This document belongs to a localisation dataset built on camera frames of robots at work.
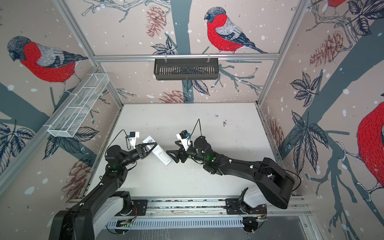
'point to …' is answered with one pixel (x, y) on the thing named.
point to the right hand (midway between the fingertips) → (170, 149)
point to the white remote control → (157, 151)
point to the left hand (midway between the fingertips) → (155, 147)
